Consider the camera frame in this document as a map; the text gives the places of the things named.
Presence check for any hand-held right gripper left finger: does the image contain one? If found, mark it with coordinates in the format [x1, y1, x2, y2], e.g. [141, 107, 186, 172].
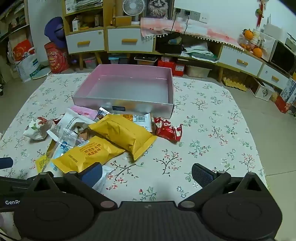
[27, 163, 117, 212]

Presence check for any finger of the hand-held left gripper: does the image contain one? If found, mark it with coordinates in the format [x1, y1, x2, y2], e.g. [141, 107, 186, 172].
[0, 157, 14, 169]

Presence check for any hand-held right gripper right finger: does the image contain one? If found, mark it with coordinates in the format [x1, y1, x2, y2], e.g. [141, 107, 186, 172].
[179, 163, 267, 212]

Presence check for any yellow printed snack packet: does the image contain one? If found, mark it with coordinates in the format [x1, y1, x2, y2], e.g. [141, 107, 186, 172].
[51, 136, 126, 174]

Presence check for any clear rice cracker packet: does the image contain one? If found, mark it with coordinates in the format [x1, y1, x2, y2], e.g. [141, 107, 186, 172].
[55, 128, 89, 158]

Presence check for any white green snack packet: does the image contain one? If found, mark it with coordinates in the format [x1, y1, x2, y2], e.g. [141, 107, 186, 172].
[23, 116, 54, 141]

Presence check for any large plain yellow snack packet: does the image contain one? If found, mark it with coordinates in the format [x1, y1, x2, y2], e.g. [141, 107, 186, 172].
[88, 114, 158, 161]

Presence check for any white snack packet black print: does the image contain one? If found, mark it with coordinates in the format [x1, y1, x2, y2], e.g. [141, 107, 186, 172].
[47, 109, 95, 142]

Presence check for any small dark blue snack packet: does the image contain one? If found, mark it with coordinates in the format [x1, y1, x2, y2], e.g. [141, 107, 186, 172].
[94, 107, 111, 122]

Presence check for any pink snack packet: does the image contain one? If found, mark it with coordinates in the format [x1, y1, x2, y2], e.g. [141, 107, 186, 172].
[70, 105, 99, 120]

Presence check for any white barcode snack packet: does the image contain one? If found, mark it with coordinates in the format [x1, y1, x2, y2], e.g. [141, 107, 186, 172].
[133, 113, 153, 133]

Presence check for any pink cardboard box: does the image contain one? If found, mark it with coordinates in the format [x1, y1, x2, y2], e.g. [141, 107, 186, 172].
[72, 64, 174, 119]

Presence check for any round white green disc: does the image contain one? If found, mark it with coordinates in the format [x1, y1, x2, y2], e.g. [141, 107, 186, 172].
[31, 68, 52, 80]

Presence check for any egg tray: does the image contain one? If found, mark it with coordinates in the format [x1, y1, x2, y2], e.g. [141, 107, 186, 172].
[222, 75, 248, 91]

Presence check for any white printed sack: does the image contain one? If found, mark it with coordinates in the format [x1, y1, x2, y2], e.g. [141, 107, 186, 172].
[14, 53, 42, 82]

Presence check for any low wooden cabinet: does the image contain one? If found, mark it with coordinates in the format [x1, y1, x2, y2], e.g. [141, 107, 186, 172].
[154, 32, 296, 91]

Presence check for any clear plastic storage bin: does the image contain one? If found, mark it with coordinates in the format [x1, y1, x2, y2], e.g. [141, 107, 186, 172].
[186, 65, 211, 78]

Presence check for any white printed box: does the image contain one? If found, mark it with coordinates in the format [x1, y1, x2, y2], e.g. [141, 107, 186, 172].
[253, 77, 277, 102]

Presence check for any red printed carton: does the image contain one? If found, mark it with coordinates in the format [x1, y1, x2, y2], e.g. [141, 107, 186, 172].
[275, 95, 295, 114]

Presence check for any small clear bin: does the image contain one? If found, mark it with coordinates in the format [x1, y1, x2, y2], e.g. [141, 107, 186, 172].
[83, 57, 97, 69]

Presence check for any red printed sack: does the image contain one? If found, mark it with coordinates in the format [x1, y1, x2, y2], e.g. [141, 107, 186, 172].
[44, 42, 70, 74]

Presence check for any red paper bag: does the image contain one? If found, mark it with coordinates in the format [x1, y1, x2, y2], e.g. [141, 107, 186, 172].
[11, 39, 35, 62]

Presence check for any teal lid storage bin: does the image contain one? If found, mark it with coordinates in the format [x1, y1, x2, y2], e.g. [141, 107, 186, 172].
[108, 54, 130, 65]

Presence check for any white blue printed carton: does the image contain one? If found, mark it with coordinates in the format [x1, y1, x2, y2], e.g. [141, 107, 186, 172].
[280, 77, 296, 102]

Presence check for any stack of papers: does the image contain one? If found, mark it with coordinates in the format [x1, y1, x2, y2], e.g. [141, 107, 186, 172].
[180, 42, 219, 63]

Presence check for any bag of small oranges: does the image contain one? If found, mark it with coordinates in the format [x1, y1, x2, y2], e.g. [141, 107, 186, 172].
[238, 37, 253, 51]

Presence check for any tall wooden cabinet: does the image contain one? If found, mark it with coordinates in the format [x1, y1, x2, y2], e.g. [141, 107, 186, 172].
[61, 0, 156, 70]

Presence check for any white microwave oven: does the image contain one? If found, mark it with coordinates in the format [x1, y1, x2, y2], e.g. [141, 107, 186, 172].
[269, 40, 296, 75]

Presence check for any purple plush toy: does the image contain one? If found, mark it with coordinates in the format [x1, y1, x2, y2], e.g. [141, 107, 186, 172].
[44, 17, 67, 49]

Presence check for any pink floral cabinet runner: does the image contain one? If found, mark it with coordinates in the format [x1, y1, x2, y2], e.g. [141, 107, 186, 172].
[140, 17, 245, 50]

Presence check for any storage shelf rack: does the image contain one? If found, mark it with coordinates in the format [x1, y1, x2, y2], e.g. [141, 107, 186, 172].
[0, 0, 30, 42]

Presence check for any brown cardboard box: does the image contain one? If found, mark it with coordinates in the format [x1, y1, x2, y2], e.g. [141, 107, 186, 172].
[112, 16, 141, 27]

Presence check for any stack of newspapers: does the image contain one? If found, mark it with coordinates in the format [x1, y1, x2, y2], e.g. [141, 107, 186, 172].
[74, 0, 103, 11]

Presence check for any white desk fan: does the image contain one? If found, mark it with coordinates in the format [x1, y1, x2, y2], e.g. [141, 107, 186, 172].
[122, 0, 145, 25]

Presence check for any cat picture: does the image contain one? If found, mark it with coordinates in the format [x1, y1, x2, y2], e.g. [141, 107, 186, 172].
[143, 0, 174, 20]

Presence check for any red hanging decoration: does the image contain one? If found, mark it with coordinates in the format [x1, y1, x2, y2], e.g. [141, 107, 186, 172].
[254, 0, 266, 27]

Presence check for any white drawer yellow handle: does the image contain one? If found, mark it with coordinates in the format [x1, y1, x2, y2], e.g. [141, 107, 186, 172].
[258, 64, 289, 90]
[107, 28, 154, 52]
[218, 45, 264, 76]
[66, 30, 105, 55]

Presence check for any white wall socket panel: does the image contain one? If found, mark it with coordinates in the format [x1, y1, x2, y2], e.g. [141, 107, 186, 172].
[174, 8, 200, 22]

